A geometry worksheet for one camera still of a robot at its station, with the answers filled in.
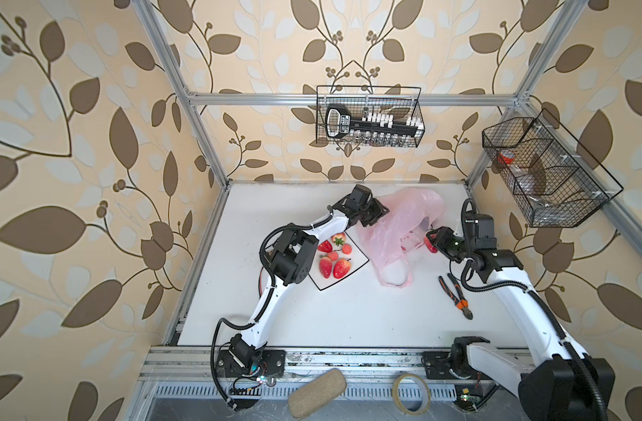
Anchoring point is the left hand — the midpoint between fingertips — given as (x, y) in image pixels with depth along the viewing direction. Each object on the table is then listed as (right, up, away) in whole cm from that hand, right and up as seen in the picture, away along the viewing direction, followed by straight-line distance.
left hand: (392, 207), depth 97 cm
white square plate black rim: (-16, -16, -1) cm, 23 cm away
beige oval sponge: (-26, -49, -29) cm, 63 cm away
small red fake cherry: (-22, -17, -3) cm, 28 cm away
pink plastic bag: (+7, -1, -2) cm, 8 cm away
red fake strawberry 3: (-25, -14, -1) cm, 29 cm away
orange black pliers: (+20, -31, -12) cm, 39 cm away
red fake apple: (+8, -12, -17) cm, 22 cm away
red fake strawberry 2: (-19, -21, -7) cm, 29 cm away
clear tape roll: (+2, -48, -30) cm, 57 cm away
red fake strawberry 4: (-20, -12, 0) cm, 23 cm away
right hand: (+9, -10, -16) cm, 21 cm away
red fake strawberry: (-25, -20, -6) cm, 32 cm away
